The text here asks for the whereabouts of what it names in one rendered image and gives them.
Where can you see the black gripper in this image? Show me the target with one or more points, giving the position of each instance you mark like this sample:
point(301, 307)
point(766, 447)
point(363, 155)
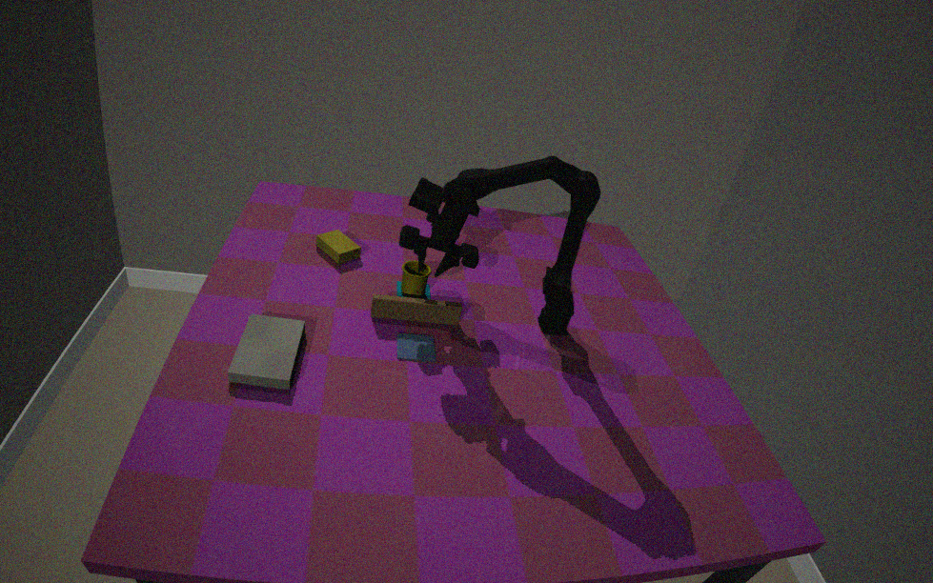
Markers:
point(442, 238)

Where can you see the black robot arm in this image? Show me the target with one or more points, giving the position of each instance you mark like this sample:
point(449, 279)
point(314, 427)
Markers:
point(460, 195)

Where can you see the olive yellow cup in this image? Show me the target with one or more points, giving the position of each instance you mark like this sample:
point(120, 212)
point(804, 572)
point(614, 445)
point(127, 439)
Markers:
point(413, 283)

